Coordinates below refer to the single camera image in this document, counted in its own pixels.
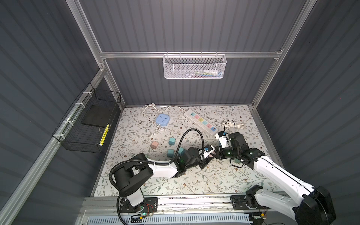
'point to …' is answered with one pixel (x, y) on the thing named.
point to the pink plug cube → (154, 145)
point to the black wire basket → (86, 128)
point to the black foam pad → (99, 115)
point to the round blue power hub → (162, 119)
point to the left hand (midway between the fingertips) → (212, 153)
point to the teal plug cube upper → (171, 141)
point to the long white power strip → (202, 122)
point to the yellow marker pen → (104, 135)
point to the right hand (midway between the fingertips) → (212, 153)
